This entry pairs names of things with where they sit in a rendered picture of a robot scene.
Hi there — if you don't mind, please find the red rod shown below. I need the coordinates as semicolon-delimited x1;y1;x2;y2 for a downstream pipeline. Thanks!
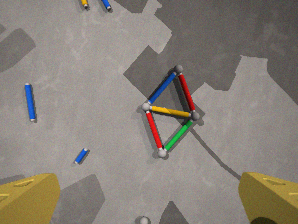
146;111;162;150
178;73;195;113

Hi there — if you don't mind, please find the green rod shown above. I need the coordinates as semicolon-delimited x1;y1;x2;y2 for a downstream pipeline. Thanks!
164;119;193;152

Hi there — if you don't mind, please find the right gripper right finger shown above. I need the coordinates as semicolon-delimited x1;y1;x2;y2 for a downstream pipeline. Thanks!
238;172;298;224

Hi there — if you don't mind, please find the grey steel ball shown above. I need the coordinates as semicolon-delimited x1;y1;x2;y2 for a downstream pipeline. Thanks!
190;112;200;121
140;217;148;224
142;103;150;112
158;149;167;158
174;65;183;74

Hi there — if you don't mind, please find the yellow rod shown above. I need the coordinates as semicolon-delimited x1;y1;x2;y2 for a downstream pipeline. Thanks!
81;0;88;9
150;106;191;118

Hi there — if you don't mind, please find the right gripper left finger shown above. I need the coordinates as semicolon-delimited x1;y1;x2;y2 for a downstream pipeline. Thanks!
0;173;60;224

